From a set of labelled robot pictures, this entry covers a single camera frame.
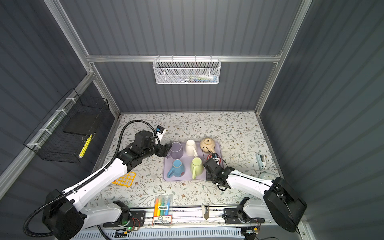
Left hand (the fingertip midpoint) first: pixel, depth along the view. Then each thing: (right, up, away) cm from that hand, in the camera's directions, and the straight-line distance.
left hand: (166, 142), depth 80 cm
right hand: (+26, -20, +7) cm, 34 cm away
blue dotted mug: (+6, -15, +1) cm, 17 cm away
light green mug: (+17, -15, +2) cm, 23 cm away
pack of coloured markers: (0, -34, -5) cm, 35 cm away
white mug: (+13, -5, +11) cm, 18 cm away
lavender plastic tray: (+10, -14, +13) cm, 22 cm away
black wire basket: (-48, +5, -8) cm, 49 cm away
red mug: (+24, -9, +6) cm, 27 cm away
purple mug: (+4, -6, +9) cm, 12 cm away
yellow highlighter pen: (-35, -1, -12) cm, 37 cm away
